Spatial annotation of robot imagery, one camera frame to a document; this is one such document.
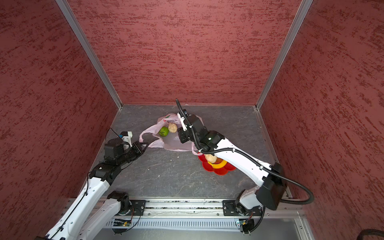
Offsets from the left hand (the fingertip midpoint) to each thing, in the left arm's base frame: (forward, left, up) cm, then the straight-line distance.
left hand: (149, 146), depth 78 cm
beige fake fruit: (-1, -34, -13) cm, 36 cm away
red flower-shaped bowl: (-7, -40, -16) cm, 44 cm away
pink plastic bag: (+13, -7, -17) cm, 23 cm away
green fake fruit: (+18, -3, -12) cm, 21 cm away
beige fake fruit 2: (+21, -8, -12) cm, 26 cm away
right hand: (+4, -17, +8) cm, 19 cm away
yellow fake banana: (-5, -38, -14) cm, 40 cm away
